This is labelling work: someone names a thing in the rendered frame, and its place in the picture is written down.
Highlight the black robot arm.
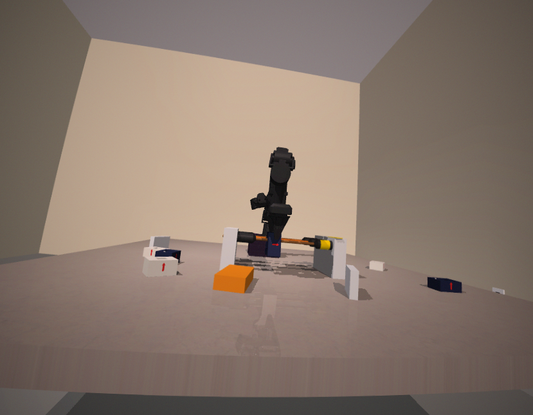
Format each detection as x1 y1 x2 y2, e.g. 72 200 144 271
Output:
250 147 296 237

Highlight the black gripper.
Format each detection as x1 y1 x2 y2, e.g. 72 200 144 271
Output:
263 187 293 240

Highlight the orange rectangular bar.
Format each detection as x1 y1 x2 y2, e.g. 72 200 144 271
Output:
213 264 254 293

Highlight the white square block with hole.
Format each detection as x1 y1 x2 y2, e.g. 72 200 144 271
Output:
143 246 169 257

